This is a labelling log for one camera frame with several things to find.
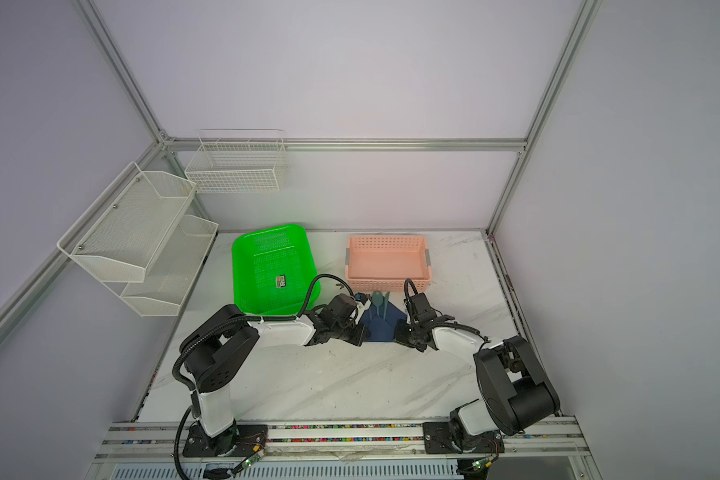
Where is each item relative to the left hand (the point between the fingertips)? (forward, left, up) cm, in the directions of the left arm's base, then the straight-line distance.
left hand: (367, 335), depth 91 cm
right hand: (0, -9, 0) cm, 9 cm away
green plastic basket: (+25, +35, -2) cm, 44 cm away
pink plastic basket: (+30, -6, -1) cm, 30 cm away
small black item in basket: (+21, +31, 0) cm, 37 cm away
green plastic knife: (+14, -7, -2) cm, 15 cm away
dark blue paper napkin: (+3, -4, -2) cm, 5 cm away
